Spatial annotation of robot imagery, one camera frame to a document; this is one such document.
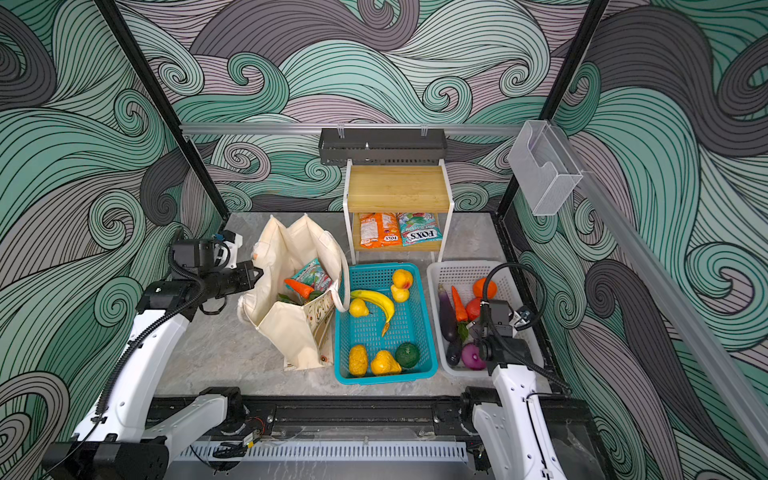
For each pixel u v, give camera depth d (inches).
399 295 36.3
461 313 34.3
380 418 29.3
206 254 22.5
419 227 36.0
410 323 35.2
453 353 31.5
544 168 31.3
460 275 37.4
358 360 30.8
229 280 24.4
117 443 14.4
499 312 23.3
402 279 35.3
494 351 20.8
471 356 30.7
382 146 37.4
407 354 31.2
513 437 17.4
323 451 27.5
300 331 28.7
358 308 35.4
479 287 36.5
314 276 34.5
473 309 34.0
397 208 30.1
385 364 30.4
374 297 35.4
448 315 34.2
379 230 35.7
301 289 33.5
